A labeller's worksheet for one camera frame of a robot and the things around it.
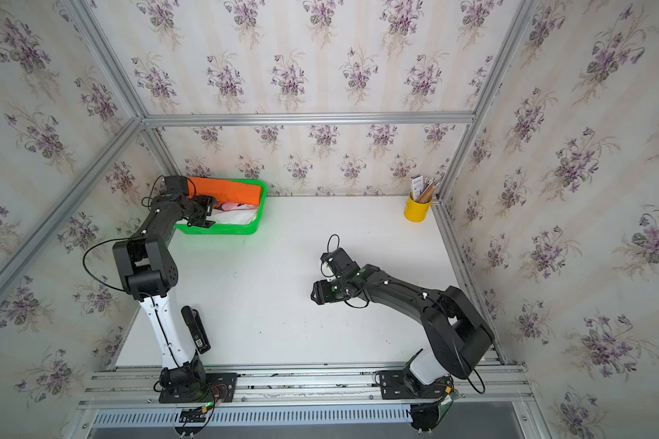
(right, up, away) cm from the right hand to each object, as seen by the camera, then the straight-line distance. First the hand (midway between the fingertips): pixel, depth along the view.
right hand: (321, 295), depth 84 cm
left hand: (-40, +29, +16) cm, 52 cm away
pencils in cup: (+40, +37, +22) cm, 59 cm away
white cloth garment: (-31, +26, +20) cm, 45 cm away
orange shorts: (-40, +36, +25) cm, 60 cm away
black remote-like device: (-39, -8, -3) cm, 40 cm away
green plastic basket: (-36, +20, +22) cm, 47 cm away
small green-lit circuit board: (-33, -28, -13) cm, 46 cm away
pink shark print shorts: (-39, +30, +27) cm, 56 cm away
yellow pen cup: (+38, +27, +23) cm, 52 cm away
